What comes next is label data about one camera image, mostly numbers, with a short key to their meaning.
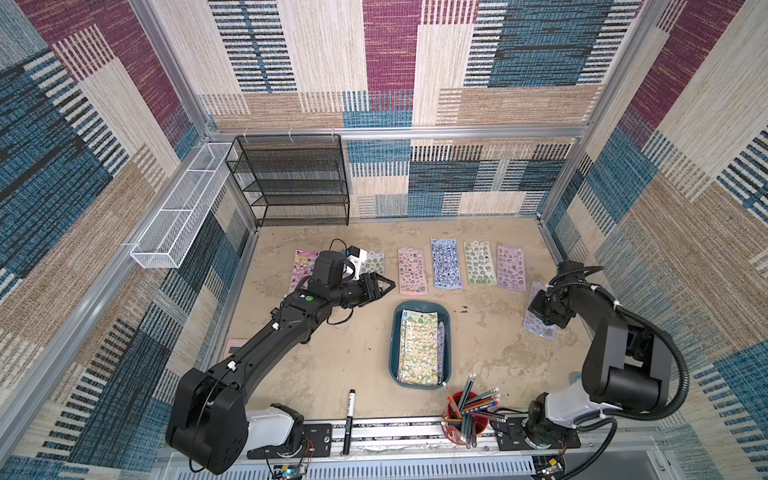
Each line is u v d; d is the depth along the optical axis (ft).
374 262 3.55
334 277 2.10
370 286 2.27
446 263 3.54
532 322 3.02
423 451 2.39
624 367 1.47
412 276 3.43
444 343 2.82
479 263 3.53
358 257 2.44
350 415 2.50
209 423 1.31
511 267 3.47
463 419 2.28
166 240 2.34
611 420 2.20
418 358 2.79
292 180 3.65
